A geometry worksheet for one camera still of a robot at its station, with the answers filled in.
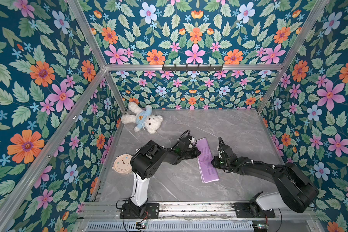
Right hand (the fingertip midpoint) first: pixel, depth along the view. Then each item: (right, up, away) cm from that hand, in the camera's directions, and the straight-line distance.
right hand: (213, 160), depth 91 cm
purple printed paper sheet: (-4, -7, -4) cm, 9 cm away
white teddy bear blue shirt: (-48, +26, +12) cm, 55 cm away
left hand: (-7, +5, +3) cm, 9 cm away
